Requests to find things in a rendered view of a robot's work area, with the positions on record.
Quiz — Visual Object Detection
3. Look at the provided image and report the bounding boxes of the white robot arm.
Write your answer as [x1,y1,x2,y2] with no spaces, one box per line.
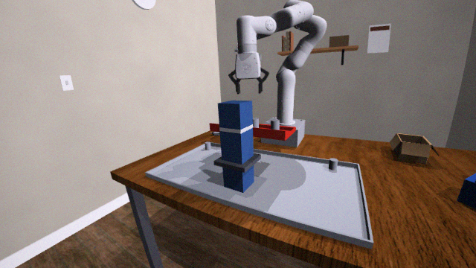
[234,0,327,126]

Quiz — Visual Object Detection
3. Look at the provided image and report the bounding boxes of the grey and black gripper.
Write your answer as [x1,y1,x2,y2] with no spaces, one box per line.
[228,51,269,94]

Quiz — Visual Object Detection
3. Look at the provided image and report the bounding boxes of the blue open bin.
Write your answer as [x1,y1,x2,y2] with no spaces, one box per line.
[457,173,476,208]

